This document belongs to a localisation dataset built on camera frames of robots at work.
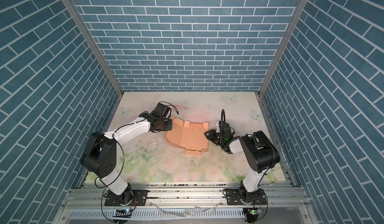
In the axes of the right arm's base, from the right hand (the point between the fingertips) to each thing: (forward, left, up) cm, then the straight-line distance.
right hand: (204, 132), depth 95 cm
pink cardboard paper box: (-3, +6, -3) cm, 7 cm away
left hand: (0, +21, +6) cm, 22 cm away
